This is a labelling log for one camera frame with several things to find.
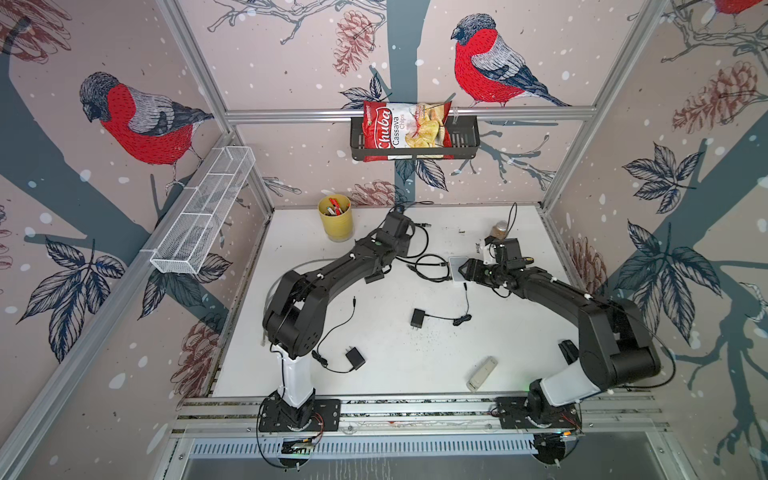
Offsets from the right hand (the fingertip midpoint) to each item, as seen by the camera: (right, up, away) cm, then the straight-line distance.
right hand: (463, 274), depth 93 cm
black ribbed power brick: (-29, -2, +7) cm, 30 cm away
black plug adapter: (-14, -13, -3) cm, 19 cm away
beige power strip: (0, -25, -15) cm, 30 cm away
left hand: (-21, +12, -1) cm, 24 cm away
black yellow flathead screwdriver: (+25, +4, +10) cm, 27 cm away
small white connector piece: (+4, +13, +21) cm, 25 cm away
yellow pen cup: (-43, +21, +14) cm, 50 cm away
